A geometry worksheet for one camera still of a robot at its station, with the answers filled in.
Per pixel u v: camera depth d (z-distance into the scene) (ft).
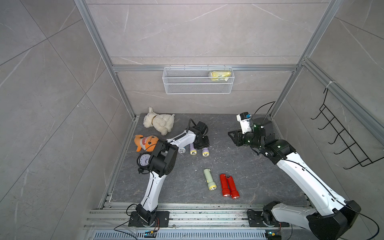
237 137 2.04
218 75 2.78
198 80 3.30
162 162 1.86
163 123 3.37
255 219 2.38
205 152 3.07
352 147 2.06
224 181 2.73
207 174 2.83
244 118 2.04
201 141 2.84
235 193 2.62
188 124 2.62
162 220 2.41
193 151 3.13
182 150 3.20
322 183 1.37
